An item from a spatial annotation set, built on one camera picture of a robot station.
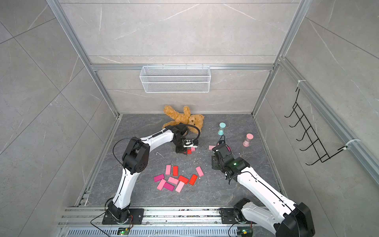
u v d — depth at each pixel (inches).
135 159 22.6
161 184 32.9
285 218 15.3
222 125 39.9
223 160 23.3
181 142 34.0
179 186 32.4
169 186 32.8
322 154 22.6
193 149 38.5
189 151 38.4
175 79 39.7
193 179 33.7
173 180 33.2
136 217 28.8
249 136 37.5
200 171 34.7
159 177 34.0
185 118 41.4
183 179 33.7
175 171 34.6
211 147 39.2
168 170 34.7
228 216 28.9
